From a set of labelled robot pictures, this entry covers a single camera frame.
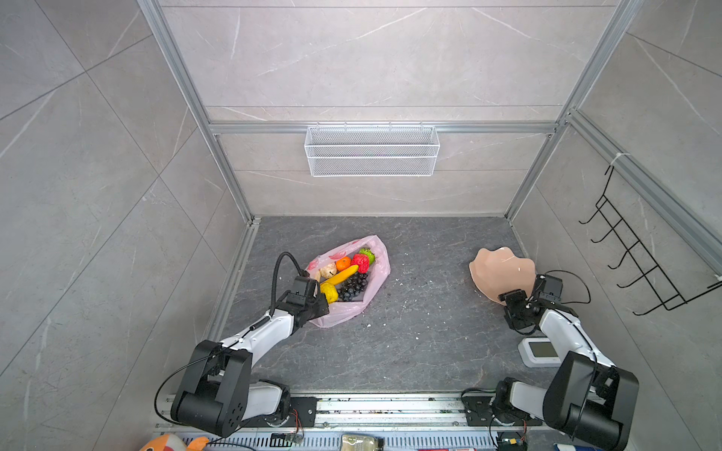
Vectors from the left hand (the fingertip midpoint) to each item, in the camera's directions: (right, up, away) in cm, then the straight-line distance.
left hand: (323, 297), depth 91 cm
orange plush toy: (-31, -28, -27) cm, 50 cm away
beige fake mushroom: (+1, +8, +4) cm, 9 cm away
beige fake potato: (-3, +7, +4) cm, 8 cm away
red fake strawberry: (+13, +12, +4) cm, 18 cm away
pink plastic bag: (+18, +7, +6) cm, 21 cm away
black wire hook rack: (+82, +10, -26) cm, 87 cm away
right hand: (+58, 0, -2) cm, 58 cm away
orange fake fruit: (+6, +11, +7) cm, 14 cm away
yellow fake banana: (+6, +6, +4) cm, 10 cm away
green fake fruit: (+15, +14, +9) cm, 23 cm away
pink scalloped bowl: (+63, +8, +10) cm, 65 cm away
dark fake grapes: (+9, +3, +2) cm, 10 cm away
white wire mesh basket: (+16, +52, +10) cm, 55 cm away
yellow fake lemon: (+2, +2, -1) cm, 3 cm away
